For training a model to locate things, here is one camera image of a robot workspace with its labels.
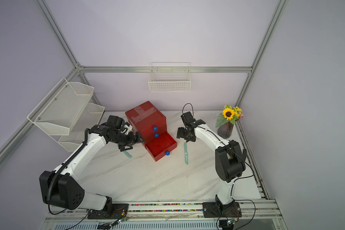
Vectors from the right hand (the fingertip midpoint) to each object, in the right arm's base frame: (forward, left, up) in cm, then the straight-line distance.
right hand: (183, 138), depth 93 cm
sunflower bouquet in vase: (+2, -25, +14) cm, 29 cm away
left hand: (-10, +27, +9) cm, 30 cm away
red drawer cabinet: (+2, +20, +13) cm, 24 cm away
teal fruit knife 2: (-7, +37, -9) cm, 39 cm away
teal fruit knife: (-6, -1, -9) cm, 10 cm away
